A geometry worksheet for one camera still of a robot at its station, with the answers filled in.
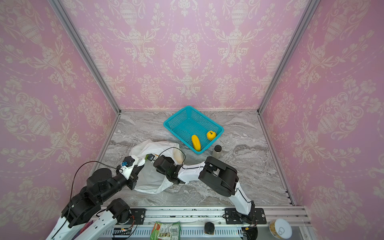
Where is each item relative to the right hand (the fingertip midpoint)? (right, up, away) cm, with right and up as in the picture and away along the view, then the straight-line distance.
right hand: (163, 157), depth 90 cm
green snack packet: (+6, -30, -21) cm, 37 cm away
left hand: (-4, +1, -23) cm, 23 cm away
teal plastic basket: (+16, +22, +23) cm, 35 cm away
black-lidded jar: (+26, -30, -20) cm, 44 cm away
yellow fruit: (+30, +13, +9) cm, 34 cm away
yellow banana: (+20, +8, +6) cm, 23 cm away
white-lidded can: (+57, -26, -25) cm, 68 cm away
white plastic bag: (-6, -12, -6) cm, 15 cm away
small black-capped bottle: (+33, +3, -1) cm, 33 cm away
